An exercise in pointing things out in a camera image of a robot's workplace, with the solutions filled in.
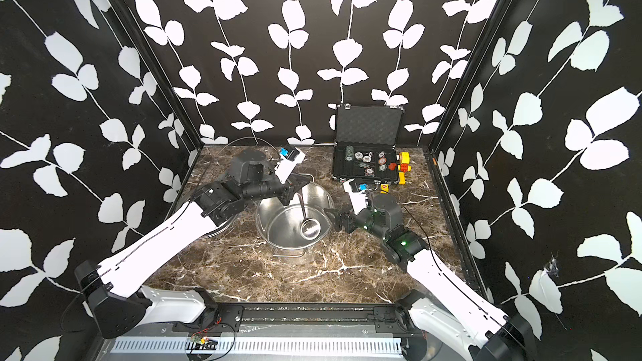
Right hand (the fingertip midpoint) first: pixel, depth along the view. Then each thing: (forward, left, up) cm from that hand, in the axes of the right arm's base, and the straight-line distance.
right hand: (332, 201), depth 73 cm
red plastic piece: (+33, -27, -22) cm, 48 cm away
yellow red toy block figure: (+34, -32, -20) cm, 51 cm away
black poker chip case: (+45, -16, -19) cm, 51 cm away
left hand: (+2, +7, +9) cm, 12 cm away
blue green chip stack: (+39, -8, -21) cm, 45 cm away
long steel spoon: (-3, +7, -13) cm, 15 cm away
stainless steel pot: (+4, +17, -27) cm, 32 cm away
